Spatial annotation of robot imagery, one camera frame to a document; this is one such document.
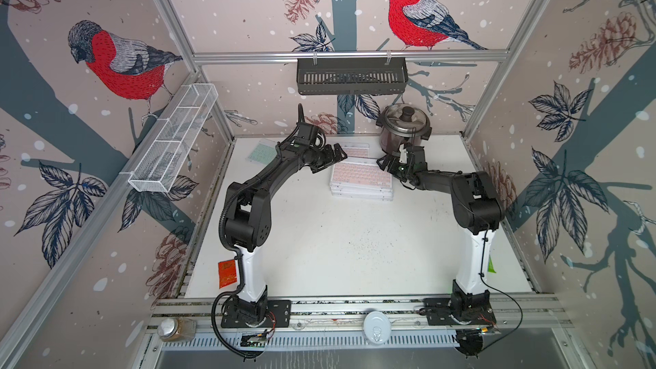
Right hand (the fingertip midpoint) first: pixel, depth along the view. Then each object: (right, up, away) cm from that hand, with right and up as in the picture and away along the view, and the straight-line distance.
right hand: (385, 162), depth 106 cm
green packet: (+29, -34, -25) cm, 51 cm away
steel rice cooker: (+6, +15, -5) cm, 17 cm away
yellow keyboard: (-9, -12, -7) cm, 17 cm away
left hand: (-18, +3, -15) cm, 24 cm away
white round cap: (-10, -44, -39) cm, 59 cm away
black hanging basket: (-14, +36, -3) cm, 39 cm away
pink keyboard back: (-11, +5, +10) cm, 16 cm away
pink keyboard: (-12, -4, -3) cm, 13 cm away
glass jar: (-62, -42, -43) cm, 86 cm away
